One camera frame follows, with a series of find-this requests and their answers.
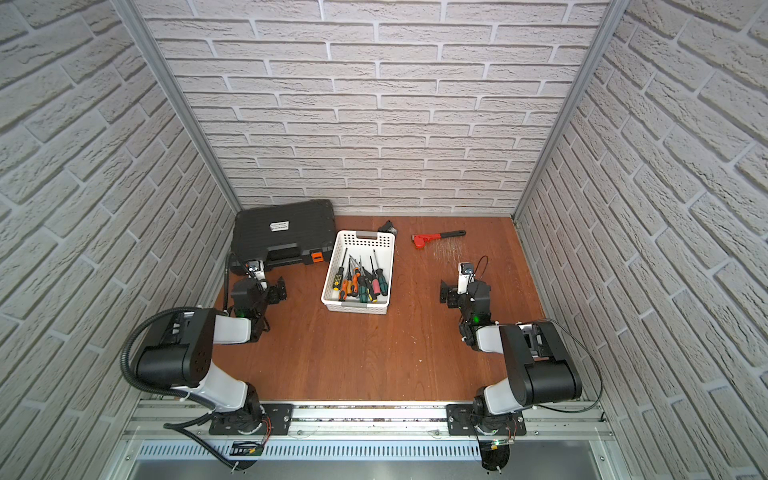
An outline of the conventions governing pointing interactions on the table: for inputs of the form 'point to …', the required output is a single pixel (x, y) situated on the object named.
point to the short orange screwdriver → (355, 289)
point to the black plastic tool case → (283, 233)
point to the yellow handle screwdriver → (349, 282)
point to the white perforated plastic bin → (362, 244)
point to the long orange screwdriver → (357, 271)
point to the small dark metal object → (388, 227)
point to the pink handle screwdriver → (376, 289)
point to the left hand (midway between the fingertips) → (265, 276)
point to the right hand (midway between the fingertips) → (458, 277)
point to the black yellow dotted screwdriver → (338, 277)
